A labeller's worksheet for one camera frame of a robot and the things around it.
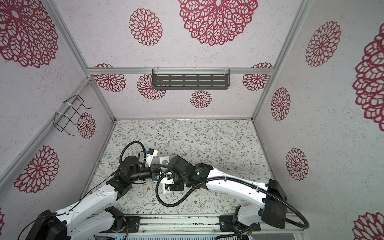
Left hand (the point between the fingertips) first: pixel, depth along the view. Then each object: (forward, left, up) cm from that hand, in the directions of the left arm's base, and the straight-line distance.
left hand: (170, 171), depth 74 cm
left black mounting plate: (-20, +19, -16) cm, 32 cm away
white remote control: (-10, 0, +10) cm, 14 cm away
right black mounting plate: (-21, -28, -17) cm, 39 cm away
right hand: (-3, +2, +2) cm, 4 cm away
